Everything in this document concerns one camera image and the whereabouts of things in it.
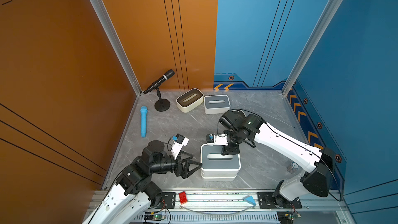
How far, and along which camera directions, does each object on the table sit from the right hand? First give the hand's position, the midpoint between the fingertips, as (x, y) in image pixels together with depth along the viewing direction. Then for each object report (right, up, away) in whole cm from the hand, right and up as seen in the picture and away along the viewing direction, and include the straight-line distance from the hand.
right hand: (223, 145), depth 74 cm
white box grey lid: (0, +20, +34) cm, 39 cm away
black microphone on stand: (-41, +20, +37) cm, 59 cm away
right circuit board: (+29, -31, -4) cm, 43 cm away
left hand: (-12, -3, -10) cm, 16 cm away
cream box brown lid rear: (-19, +23, +33) cm, 45 cm away
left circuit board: (-34, -32, -2) cm, 47 cm away
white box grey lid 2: (-6, -6, -6) cm, 10 cm away
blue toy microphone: (-51, +16, +31) cm, 62 cm away
